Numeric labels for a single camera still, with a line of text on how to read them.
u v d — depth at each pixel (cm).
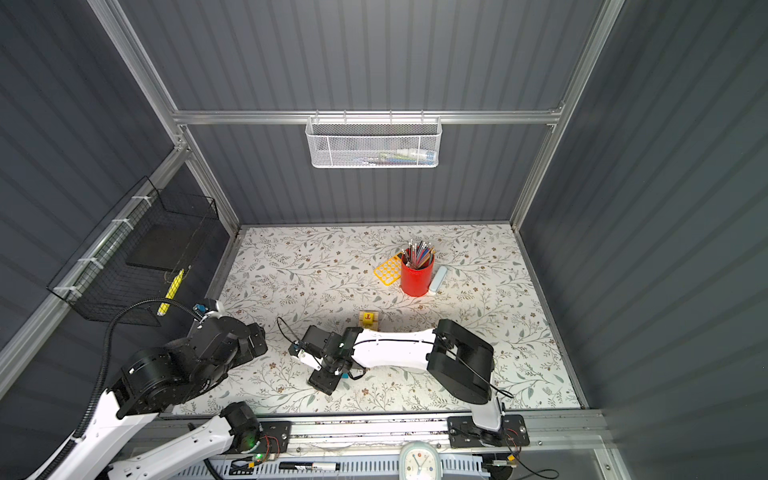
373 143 112
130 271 72
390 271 105
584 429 77
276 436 73
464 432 72
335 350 65
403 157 91
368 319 89
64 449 38
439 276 101
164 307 66
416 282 97
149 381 41
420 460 68
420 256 96
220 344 46
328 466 69
